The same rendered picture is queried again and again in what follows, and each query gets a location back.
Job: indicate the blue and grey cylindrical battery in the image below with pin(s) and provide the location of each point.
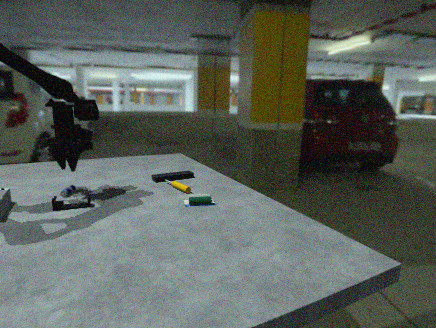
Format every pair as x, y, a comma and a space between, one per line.
67, 191

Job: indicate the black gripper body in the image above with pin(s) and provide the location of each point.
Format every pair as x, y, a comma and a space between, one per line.
65, 136

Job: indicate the yellow-handled screwdriver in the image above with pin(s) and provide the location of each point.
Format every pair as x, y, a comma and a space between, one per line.
180, 186

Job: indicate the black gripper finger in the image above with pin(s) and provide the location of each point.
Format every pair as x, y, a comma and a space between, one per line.
72, 158
59, 155

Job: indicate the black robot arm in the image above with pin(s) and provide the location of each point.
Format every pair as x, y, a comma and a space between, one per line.
61, 89

